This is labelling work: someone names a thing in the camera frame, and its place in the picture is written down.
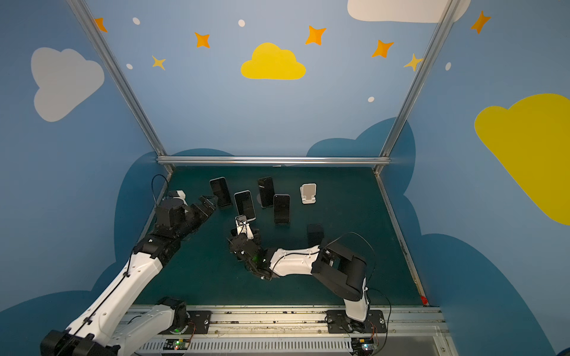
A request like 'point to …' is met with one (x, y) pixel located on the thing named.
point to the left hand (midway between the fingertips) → (215, 204)
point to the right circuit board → (362, 345)
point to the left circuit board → (176, 344)
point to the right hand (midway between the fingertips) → (239, 230)
